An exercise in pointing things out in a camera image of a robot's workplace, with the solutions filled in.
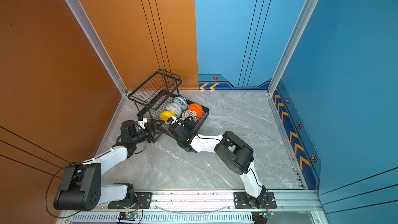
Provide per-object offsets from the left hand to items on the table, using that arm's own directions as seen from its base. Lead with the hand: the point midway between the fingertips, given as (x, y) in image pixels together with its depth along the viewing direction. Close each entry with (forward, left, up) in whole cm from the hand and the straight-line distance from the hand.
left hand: (164, 125), depth 85 cm
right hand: (+6, -13, -3) cm, 15 cm away
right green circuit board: (-39, -51, -12) cm, 65 cm away
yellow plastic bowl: (+10, +2, -4) cm, 11 cm away
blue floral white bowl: (+20, -7, -2) cm, 22 cm away
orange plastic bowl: (+15, -18, -3) cm, 23 cm away
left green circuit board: (-40, +14, -15) cm, 45 cm away
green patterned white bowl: (+19, -2, -9) cm, 21 cm away
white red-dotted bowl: (+15, -12, -8) cm, 21 cm away
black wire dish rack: (+8, +2, +10) cm, 13 cm away
